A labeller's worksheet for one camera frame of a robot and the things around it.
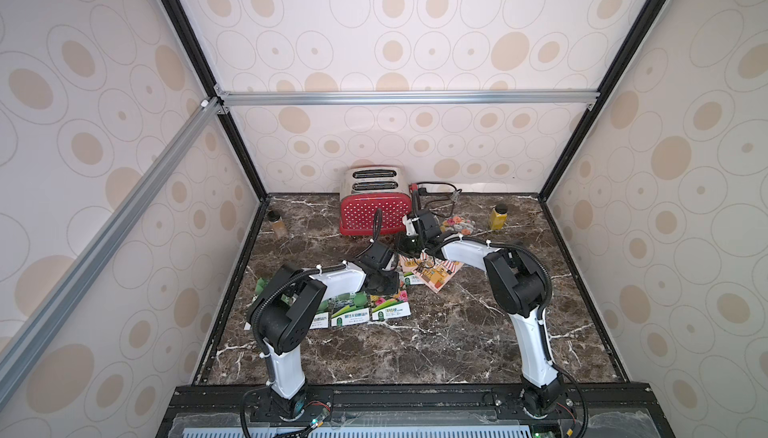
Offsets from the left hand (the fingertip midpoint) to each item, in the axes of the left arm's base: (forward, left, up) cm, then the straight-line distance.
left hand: (406, 287), depth 92 cm
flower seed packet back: (+27, -20, -2) cm, 34 cm away
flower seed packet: (-6, +7, -2) cm, 9 cm away
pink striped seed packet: (+9, -1, -2) cm, 9 cm away
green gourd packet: (-10, +25, -1) cm, 27 cm away
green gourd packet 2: (-6, +17, -2) cm, 18 cm away
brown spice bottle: (+20, +44, +5) cm, 48 cm away
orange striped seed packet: (+6, -11, -2) cm, 12 cm away
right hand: (+16, +2, +2) cm, 16 cm away
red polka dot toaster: (+31, +13, +12) cm, 36 cm away
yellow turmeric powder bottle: (+25, -33, +5) cm, 41 cm away
